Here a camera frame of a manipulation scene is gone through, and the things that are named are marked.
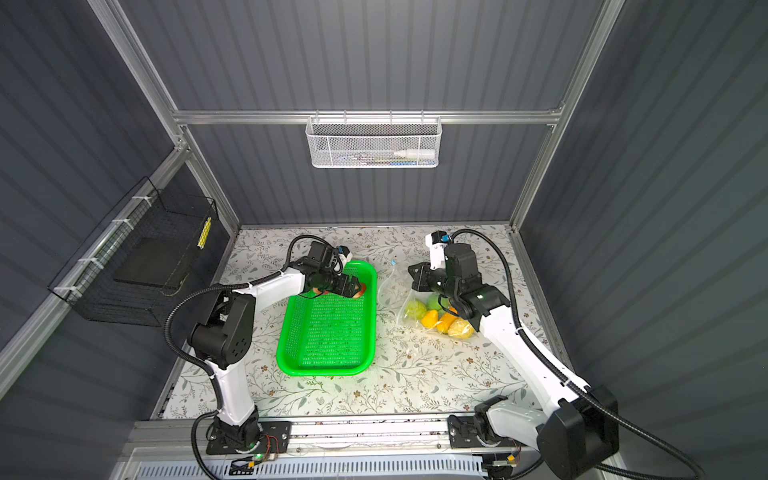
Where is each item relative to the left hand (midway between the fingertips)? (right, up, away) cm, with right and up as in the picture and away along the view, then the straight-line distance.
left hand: (350, 283), depth 98 cm
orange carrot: (+30, -10, -8) cm, 33 cm away
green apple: (+27, -5, -6) cm, 28 cm away
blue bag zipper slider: (+14, +7, +13) cm, 21 cm away
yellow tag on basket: (-39, +16, -15) cm, 45 cm away
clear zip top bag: (+16, -1, +5) cm, 17 cm away
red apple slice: (+4, -3, -1) cm, 5 cm away
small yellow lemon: (+25, -10, -8) cm, 28 cm away
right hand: (+19, +6, -21) cm, 29 cm away
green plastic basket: (-5, -15, -6) cm, 17 cm away
